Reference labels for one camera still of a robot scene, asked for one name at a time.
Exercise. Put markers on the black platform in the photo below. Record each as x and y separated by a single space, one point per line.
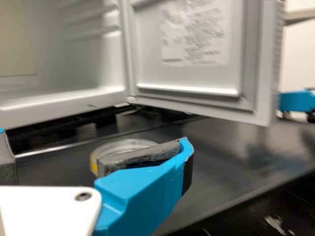
233 152

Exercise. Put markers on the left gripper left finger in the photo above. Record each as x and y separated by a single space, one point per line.
7 164

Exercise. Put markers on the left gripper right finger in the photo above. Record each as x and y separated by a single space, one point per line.
142 191

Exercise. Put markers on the white incubator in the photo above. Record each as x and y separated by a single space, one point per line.
61 61

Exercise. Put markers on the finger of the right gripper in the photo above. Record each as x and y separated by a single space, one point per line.
295 102

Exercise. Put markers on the incubator door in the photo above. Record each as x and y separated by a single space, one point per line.
197 49

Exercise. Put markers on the petri dish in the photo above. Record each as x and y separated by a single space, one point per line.
118 147

